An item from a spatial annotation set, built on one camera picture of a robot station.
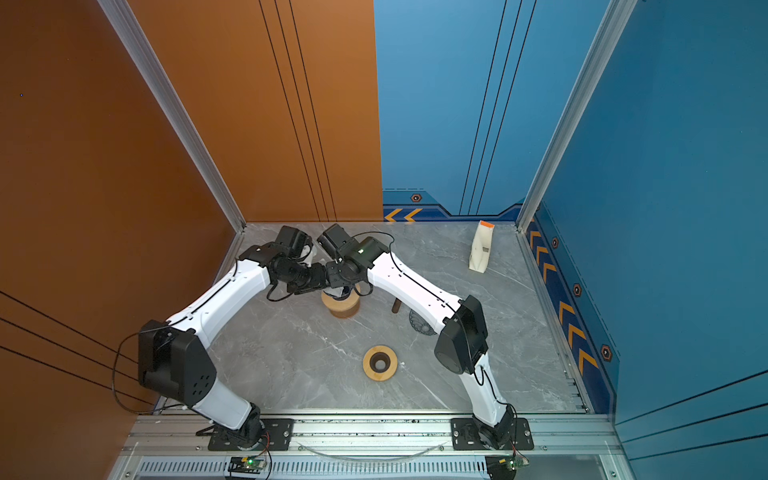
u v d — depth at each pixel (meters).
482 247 1.04
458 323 0.48
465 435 0.72
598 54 0.76
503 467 0.70
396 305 0.91
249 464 0.71
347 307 0.87
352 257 0.57
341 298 0.86
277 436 0.74
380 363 0.85
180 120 0.88
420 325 0.91
